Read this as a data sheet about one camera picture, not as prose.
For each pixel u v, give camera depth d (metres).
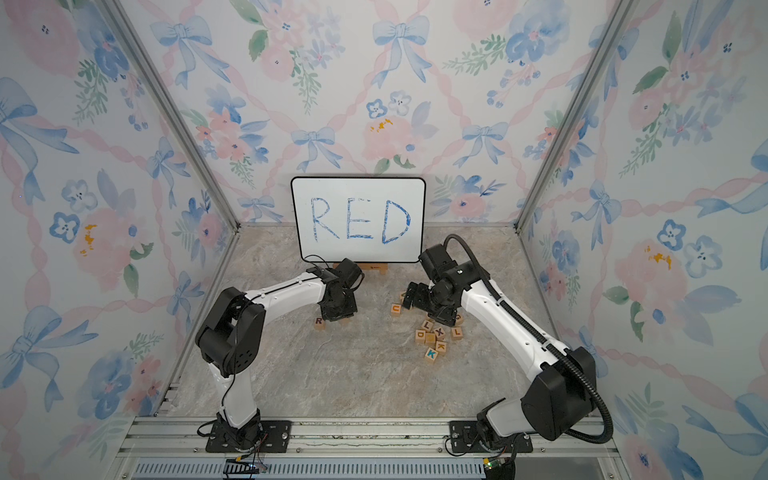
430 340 0.88
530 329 0.45
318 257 0.84
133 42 0.73
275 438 0.73
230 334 0.49
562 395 0.40
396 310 0.95
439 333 0.90
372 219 0.95
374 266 1.01
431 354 0.85
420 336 0.89
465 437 0.74
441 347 0.86
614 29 0.71
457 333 0.89
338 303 0.78
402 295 0.97
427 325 0.90
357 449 0.73
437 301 0.65
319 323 0.91
